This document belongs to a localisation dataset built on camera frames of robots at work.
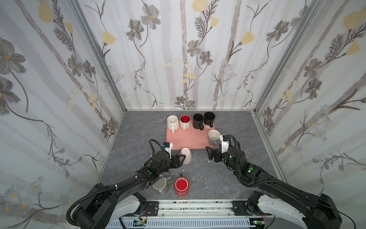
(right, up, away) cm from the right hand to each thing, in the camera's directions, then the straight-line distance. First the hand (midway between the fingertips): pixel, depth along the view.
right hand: (210, 144), depth 77 cm
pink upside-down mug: (-13, -6, +8) cm, 16 cm away
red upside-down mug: (-16, -22, -4) cm, 27 cm away
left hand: (-16, -7, +6) cm, 19 cm away
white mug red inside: (-14, +14, +30) cm, 36 cm away
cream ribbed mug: (-23, +11, +27) cm, 37 cm away
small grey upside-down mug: (+5, +2, +14) cm, 15 cm away
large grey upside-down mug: (-26, -21, -5) cm, 34 cm away
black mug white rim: (-4, +13, +28) cm, 31 cm away
